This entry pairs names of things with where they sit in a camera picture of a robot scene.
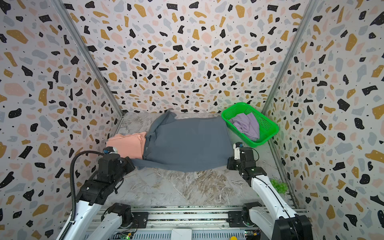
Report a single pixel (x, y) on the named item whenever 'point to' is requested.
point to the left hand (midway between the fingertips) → (131, 157)
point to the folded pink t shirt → (131, 146)
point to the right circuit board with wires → (251, 233)
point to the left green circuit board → (125, 236)
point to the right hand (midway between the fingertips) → (227, 156)
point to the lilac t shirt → (247, 124)
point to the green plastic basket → (267, 129)
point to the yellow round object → (234, 238)
